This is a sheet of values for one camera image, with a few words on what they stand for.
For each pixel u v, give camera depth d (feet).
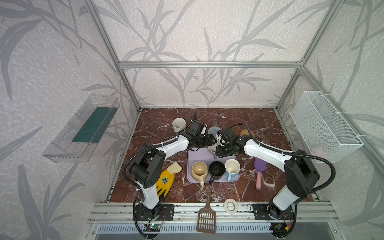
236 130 3.48
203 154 3.06
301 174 1.47
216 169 2.77
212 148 2.77
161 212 2.37
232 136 2.27
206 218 2.37
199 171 2.84
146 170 1.56
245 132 3.45
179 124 3.31
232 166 2.77
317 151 2.38
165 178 2.72
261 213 2.40
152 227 2.33
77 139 2.08
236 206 2.47
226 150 2.45
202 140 2.63
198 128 2.42
